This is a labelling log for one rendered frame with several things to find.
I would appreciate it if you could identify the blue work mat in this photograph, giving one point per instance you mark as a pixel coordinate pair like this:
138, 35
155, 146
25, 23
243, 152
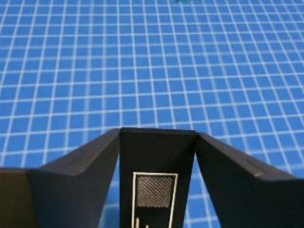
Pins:
70, 70

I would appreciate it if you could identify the black strip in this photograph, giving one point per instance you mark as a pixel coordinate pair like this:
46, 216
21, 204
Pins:
155, 169

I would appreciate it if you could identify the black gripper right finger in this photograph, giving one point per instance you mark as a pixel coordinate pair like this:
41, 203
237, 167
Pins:
247, 192

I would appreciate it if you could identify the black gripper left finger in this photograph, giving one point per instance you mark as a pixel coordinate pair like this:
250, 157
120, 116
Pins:
72, 197

